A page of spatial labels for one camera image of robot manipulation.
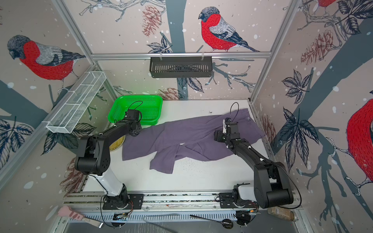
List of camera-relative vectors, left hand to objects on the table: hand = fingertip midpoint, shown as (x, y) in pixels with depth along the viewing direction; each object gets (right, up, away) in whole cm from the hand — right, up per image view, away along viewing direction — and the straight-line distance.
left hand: (137, 125), depth 97 cm
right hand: (+56, -4, -5) cm, 57 cm away
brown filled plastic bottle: (+80, -38, -31) cm, 94 cm away
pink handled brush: (-24, -39, -28) cm, 54 cm away
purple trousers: (+25, -11, -1) cm, 28 cm away
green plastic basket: (+6, +13, +10) cm, 17 cm away
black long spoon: (+54, -43, -31) cm, 76 cm away
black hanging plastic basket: (+29, +43, +10) cm, 53 cm away
